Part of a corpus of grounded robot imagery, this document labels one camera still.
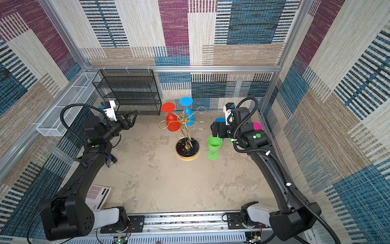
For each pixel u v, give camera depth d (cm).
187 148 99
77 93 84
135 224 73
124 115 67
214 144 92
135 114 72
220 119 94
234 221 73
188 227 73
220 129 63
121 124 67
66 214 40
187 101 84
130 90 108
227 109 63
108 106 65
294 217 37
